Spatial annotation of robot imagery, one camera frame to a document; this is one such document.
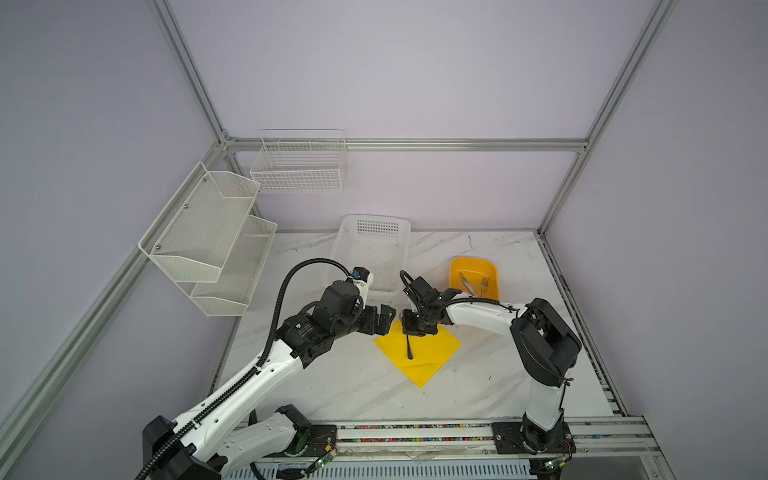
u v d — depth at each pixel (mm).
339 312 546
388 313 662
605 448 734
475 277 1063
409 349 870
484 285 1043
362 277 649
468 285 1043
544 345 491
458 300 637
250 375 441
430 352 873
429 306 712
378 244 1149
